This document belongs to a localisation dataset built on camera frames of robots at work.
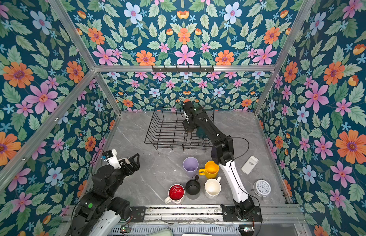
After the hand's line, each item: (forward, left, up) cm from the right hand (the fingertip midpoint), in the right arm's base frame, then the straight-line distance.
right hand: (190, 125), depth 99 cm
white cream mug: (-38, -13, -9) cm, 41 cm away
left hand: (-29, +26, +13) cm, 42 cm away
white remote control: (-24, -37, -10) cm, 46 cm away
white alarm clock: (-40, -39, -7) cm, 56 cm away
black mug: (-38, -2, -10) cm, 39 cm away
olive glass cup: (-8, +1, +8) cm, 11 cm away
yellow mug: (-29, -13, -8) cm, 32 cm away
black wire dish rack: (+2, +18, -9) cm, 20 cm away
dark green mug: (-5, -7, -1) cm, 9 cm away
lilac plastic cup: (-27, 0, -5) cm, 27 cm away
